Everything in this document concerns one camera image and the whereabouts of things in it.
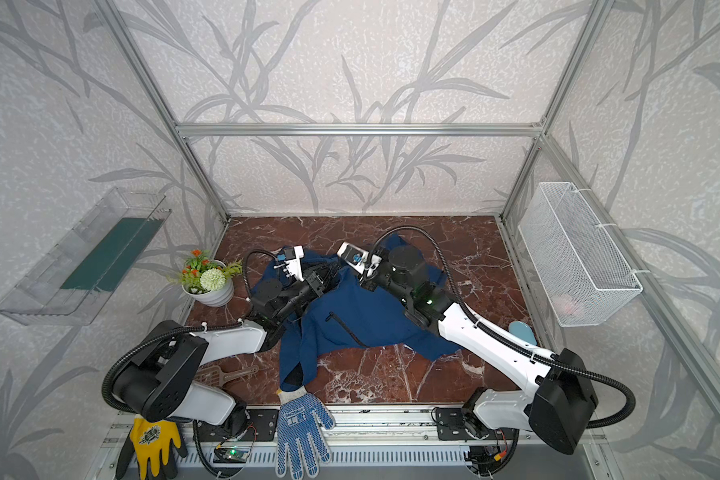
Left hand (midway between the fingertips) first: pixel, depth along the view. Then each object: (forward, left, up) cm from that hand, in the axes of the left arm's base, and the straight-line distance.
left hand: (340, 258), depth 79 cm
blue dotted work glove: (-34, +8, -22) cm, 41 cm away
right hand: (-1, -5, +9) cm, 10 cm away
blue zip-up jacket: (-11, -13, -8) cm, 19 cm away
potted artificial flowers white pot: (-4, +37, -7) cm, 38 cm away
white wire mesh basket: (-13, -53, +14) cm, 56 cm away
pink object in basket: (-13, -58, -1) cm, 59 cm away
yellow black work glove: (-42, +42, -20) cm, 63 cm away
